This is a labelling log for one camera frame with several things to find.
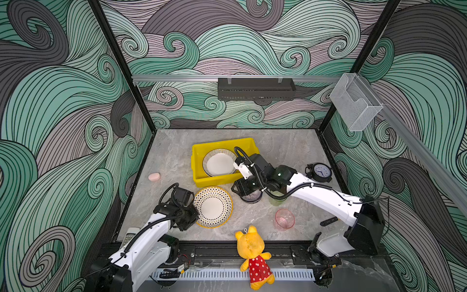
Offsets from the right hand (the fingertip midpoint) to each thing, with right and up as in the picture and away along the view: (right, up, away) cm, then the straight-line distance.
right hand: (236, 187), depth 76 cm
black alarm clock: (+47, +3, +22) cm, 51 cm away
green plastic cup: (+19, -8, +6) cm, 21 cm away
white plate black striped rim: (-9, +8, +27) cm, 29 cm away
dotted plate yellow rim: (-10, -12, +10) cm, 19 cm away
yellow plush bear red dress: (+5, -21, -7) cm, 23 cm away
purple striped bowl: (+9, -7, +10) cm, 15 cm away
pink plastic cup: (+23, -16, +6) cm, 28 cm away
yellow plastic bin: (-21, +14, +28) cm, 38 cm away
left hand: (-17, -15, +7) cm, 24 cm away
